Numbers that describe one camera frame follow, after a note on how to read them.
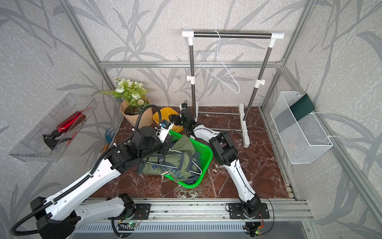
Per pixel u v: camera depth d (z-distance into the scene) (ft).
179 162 2.44
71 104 2.53
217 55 3.06
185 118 2.71
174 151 2.37
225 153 2.03
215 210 2.47
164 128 1.93
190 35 2.07
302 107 2.32
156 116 3.67
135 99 3.04
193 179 2.60
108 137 3.43
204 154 2.98
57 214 1.24
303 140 1.98
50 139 2.01
